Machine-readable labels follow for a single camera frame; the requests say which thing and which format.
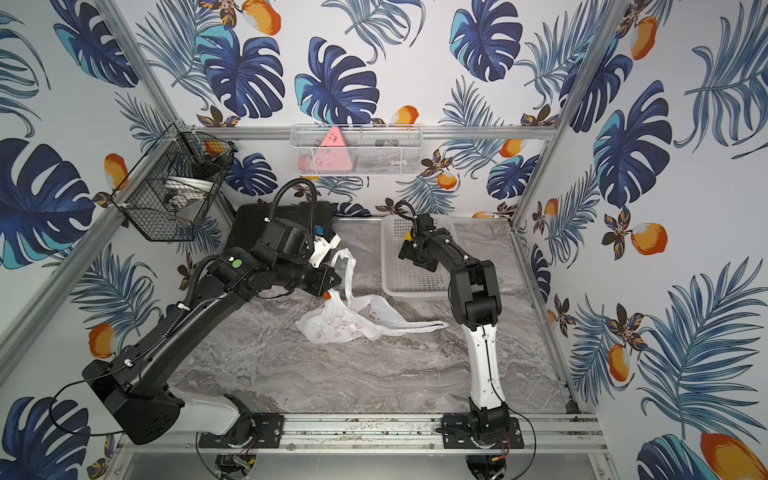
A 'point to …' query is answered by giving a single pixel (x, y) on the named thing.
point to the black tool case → (247, 222)
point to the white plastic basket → (403, 278)
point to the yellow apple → (408, 236)
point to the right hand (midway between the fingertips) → (413, 258)
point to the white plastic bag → (341, 319)
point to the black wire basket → (172, 186)
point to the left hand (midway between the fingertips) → (339, 274)
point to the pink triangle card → (332, 155)
